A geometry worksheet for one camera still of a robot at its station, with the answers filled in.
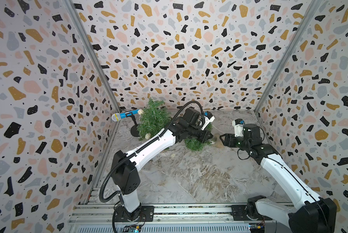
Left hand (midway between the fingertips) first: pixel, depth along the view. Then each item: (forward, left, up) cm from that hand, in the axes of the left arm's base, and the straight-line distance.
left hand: (214, 136), depth 73 cm
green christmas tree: (+11, +31, +3) cm, 33 cm away
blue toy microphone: (+19, +56, -5) cm, 59 cm away
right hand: (+4, -8, -6) cm, 10 cm away
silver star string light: (0, 0, -6) cm, 6 cm away
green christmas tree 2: (+5, +9, -15) cm, 19 cm away
